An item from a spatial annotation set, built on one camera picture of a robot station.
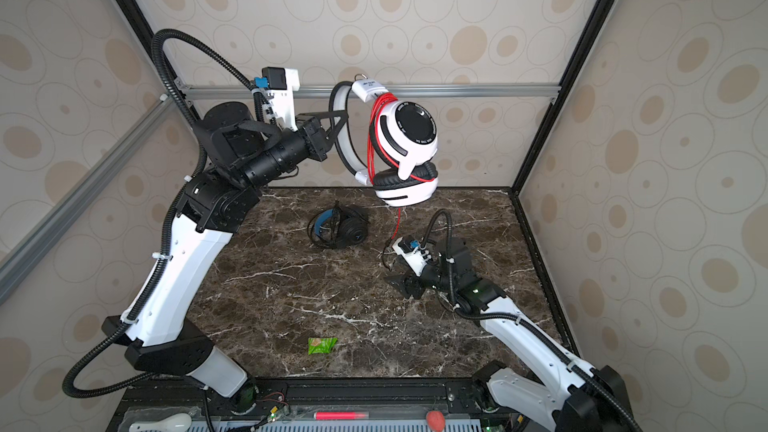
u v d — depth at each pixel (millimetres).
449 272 580
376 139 389
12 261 509
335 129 512
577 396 398
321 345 797
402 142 380
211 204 388
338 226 1060
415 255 648
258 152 410
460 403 728
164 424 702
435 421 685
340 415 717
